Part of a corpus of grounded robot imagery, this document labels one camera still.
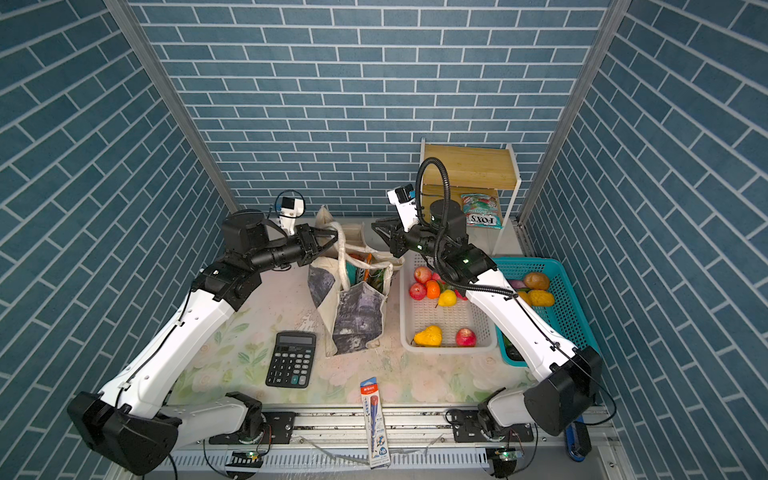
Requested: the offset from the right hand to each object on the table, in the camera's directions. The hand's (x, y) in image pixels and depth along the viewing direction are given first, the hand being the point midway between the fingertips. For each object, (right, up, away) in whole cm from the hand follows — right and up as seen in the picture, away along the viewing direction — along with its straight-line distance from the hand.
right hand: (372, 221), depth 68 cm
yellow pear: (+15, -32, +16) cm, 38 cm away
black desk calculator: (-24, -38, +15) cm, 47 cm away
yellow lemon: (+22, -22, +26) cm, 41 cm away
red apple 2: (+12, -20, +26) cm, 35 cm away
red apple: (+26, -32, +17) cm, 44 cm away
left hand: (-7, -4, -2) cm, 8 cm away
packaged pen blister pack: (+1, -54, +2) cm, 54 cm away
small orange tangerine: (+17, -19, +26) cm, 37 cm away
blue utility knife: (+48, -50, 0) cm, 69 cm away
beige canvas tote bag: (-5, -14, -4) cm, 15 cm away
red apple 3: (+14, -15, +30) cm, 37 cm away
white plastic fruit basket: (+11, -28, +26) cm, 40 cm away
